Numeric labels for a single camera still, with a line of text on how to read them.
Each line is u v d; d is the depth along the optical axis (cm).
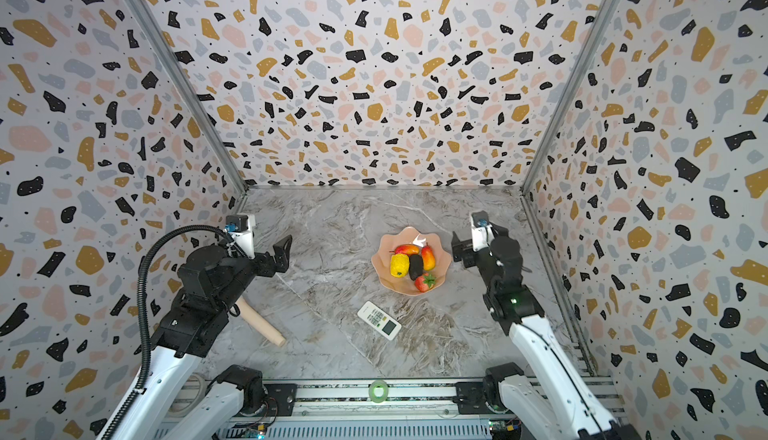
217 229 54
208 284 49
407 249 98
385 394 75
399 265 93
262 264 61
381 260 97
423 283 88
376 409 73
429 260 95
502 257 55
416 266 95
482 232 65
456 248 70
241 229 57
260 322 85
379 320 86
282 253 62
